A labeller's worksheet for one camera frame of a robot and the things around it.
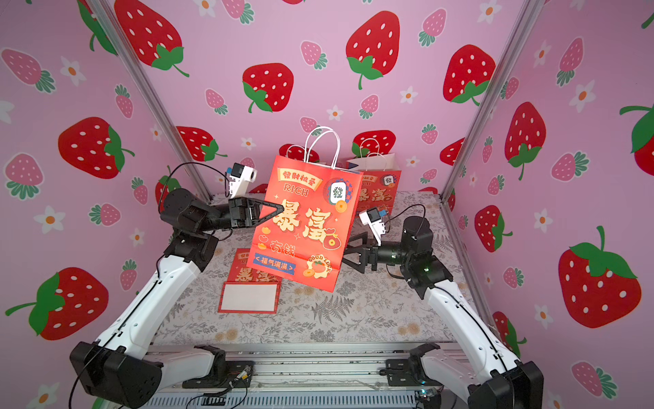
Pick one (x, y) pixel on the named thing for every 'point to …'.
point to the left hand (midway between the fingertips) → (281, 215)
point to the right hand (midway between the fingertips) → (344, 249)
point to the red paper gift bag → (249, 290)
